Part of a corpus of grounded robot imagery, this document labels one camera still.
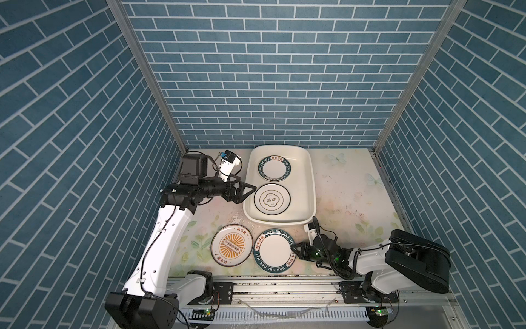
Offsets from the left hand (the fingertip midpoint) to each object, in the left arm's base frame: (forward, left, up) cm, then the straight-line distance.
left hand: (246, 183), depth 69 cm
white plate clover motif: (+11, -10, -29) cm, 33 cm away
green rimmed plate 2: (+31, -11, -29) cm, 44 cm away
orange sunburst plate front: (-10, +8, -30) cm, 33 cm away
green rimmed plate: (-13, -9, -29) cm, 33 cm away
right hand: (-12, -16, -28) cm, 35 cm away
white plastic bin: (+22, -25, -31) cm, 45 cm away
